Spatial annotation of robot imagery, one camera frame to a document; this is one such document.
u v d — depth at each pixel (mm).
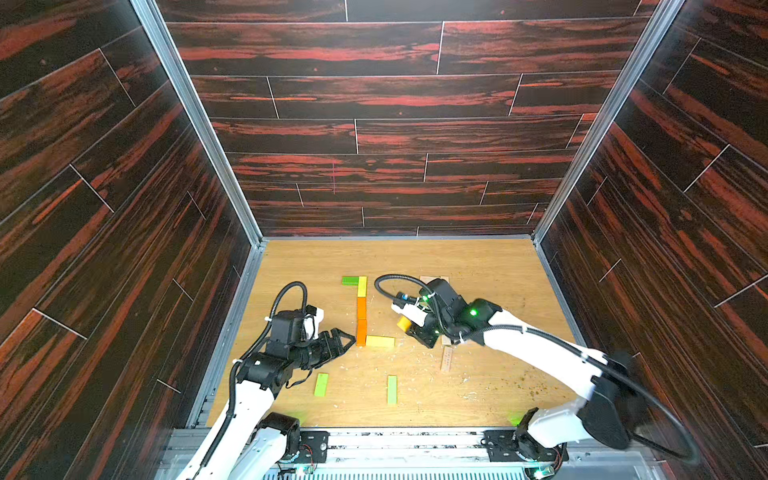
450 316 595
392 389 822
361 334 933
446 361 872
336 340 678
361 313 986
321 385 828
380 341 916
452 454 735
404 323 773
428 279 1105
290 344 594
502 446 737
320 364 677
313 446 737
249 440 479
